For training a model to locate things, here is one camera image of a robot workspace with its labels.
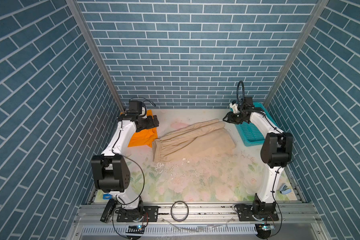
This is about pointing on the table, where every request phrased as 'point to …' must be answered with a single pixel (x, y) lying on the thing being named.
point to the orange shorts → (145, 137)
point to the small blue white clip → (285, 190)
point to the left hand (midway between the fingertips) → (153, 122)
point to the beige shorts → (208, 138)
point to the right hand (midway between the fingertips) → (225, 118)
